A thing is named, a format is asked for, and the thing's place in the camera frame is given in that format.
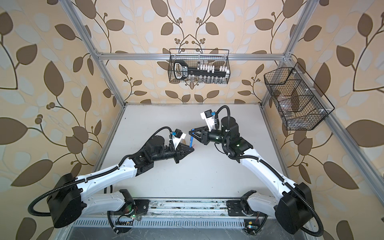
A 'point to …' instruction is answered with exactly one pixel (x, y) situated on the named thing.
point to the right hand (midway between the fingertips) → (191, 133)
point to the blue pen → (191, 142)
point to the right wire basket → (302, 104)
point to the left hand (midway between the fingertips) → (193, 148)
